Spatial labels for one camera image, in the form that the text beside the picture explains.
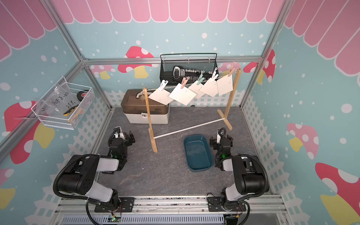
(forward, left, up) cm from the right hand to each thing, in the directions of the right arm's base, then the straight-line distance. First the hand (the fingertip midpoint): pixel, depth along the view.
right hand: (220, 135), depth 94 cm
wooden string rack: (+19, -8, -1) cm, 20 cm away
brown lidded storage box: (+22, +61, +5) cm, 65 cm away
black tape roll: (+11, +83, +28) cm, 89 cm away
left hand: (0, +64, +3) cm, 64 cm away
